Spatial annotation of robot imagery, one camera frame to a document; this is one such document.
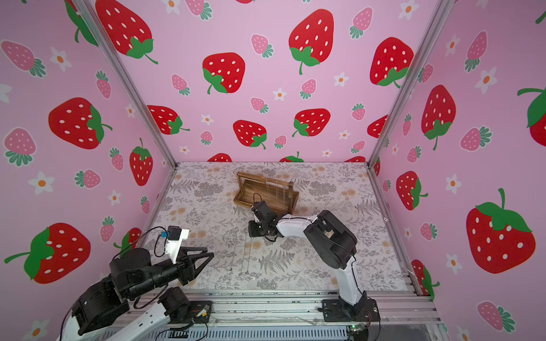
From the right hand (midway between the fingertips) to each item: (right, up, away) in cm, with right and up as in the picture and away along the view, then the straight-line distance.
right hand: (251, 227), depth 94 cm
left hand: (-7, -1, -33) cm, 34 cm away
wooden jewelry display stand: (+12, +14, +12) cm, 22 cm away
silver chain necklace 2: (0, -10, -6) cm, 12 cm away
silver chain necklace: (-6, -9, -6) cm, 13 cm away
